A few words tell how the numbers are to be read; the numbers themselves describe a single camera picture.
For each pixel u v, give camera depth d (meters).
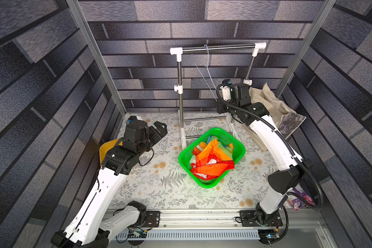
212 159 0.81
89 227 0.36
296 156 0.44
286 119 0.85
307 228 0.78
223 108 0.67
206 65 0.97
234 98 0.58
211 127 1.13
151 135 0.57
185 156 0.90
